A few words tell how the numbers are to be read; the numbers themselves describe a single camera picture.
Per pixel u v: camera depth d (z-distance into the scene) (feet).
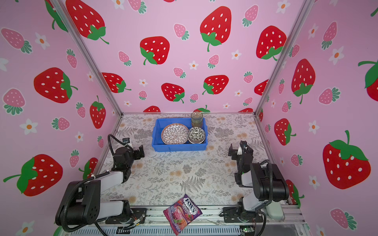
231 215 2.43
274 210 2.39
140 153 2.81
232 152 2.75
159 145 3.30
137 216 2.41
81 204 1.39
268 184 1.37
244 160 2.22
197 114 3.31
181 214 2.40
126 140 2.57
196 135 3.22
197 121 3.40
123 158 2.29
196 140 3.13
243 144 2.52
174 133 3.50
